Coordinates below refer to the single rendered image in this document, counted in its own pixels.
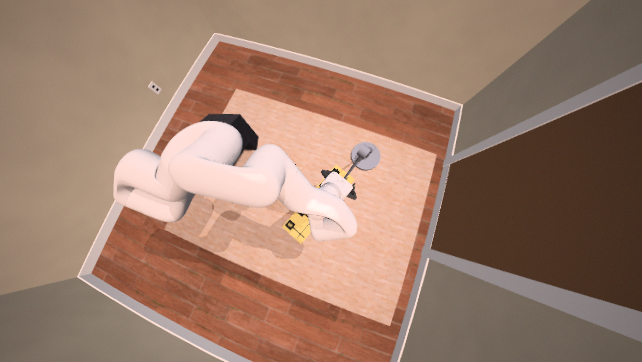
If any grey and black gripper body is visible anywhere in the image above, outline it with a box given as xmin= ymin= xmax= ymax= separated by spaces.
xmin=320 ymin=172 xmax=353 ymax=200

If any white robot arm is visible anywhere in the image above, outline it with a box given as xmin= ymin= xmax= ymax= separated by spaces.
xmin=113 ymin=121 xmax=357 ymax=242

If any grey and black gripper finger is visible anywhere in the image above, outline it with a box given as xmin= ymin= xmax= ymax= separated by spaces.
xmin=346 ymin=183 xmax=357 ymax=200
xmin=321 ymin=169 xmax=338 ymax=178

